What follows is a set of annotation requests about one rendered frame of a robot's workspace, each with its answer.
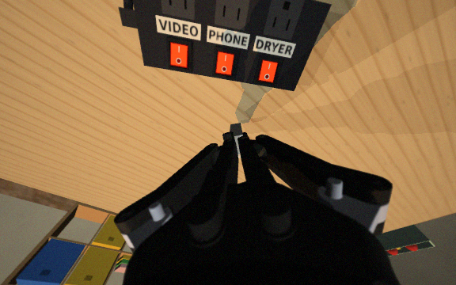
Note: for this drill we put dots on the black power strip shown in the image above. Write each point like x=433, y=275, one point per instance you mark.
x=260, y=42

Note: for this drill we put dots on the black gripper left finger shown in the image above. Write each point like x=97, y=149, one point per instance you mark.
x=203, y=181

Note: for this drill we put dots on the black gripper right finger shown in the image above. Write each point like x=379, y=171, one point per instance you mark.
x=364, y=197

